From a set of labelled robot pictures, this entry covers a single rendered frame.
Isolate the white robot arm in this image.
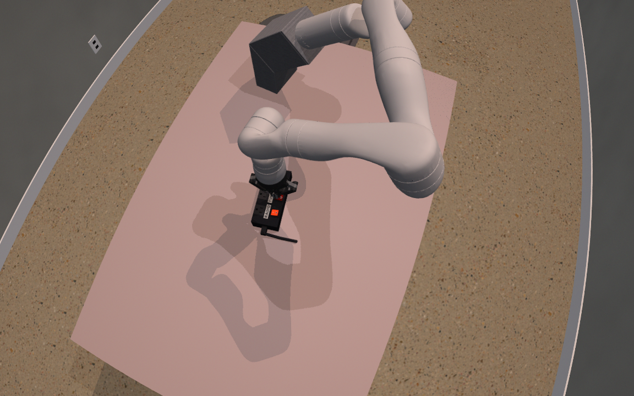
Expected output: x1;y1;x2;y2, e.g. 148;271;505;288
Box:
238;0;445;199

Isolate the black power strip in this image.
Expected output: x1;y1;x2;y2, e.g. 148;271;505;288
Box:
251;190;298;243

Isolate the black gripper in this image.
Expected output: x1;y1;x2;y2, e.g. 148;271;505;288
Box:
249;170;298;199

